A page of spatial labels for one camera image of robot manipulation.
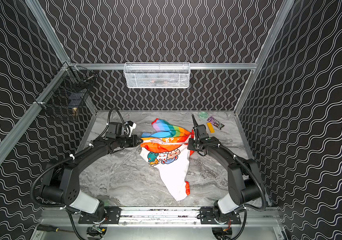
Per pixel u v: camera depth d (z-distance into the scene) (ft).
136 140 2.58
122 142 2.48
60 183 1.46
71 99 3.16
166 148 3.10
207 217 2.39
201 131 2.36
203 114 3.79
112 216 2.40
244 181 1.46
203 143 2.16
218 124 3.61
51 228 2.31
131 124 2.73
